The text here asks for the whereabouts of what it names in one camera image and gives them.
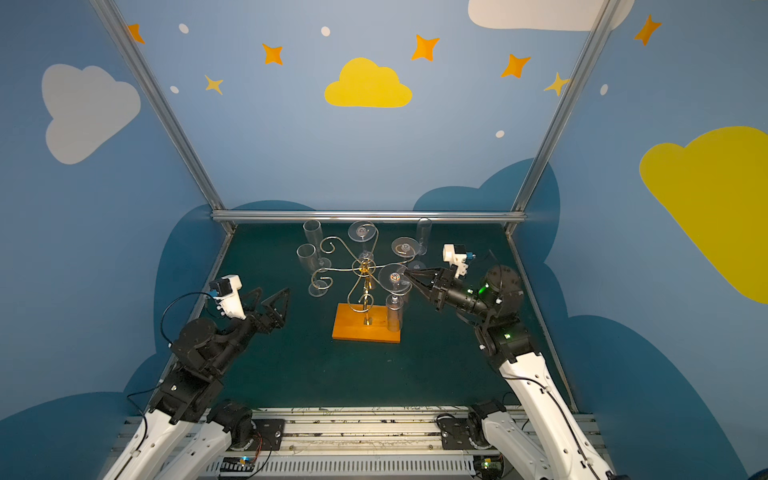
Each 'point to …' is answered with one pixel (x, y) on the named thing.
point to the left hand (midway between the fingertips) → (273, 288)
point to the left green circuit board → (238, 464)
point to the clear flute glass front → (423, 233)
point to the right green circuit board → (488, 466)
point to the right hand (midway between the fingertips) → (408, 271)
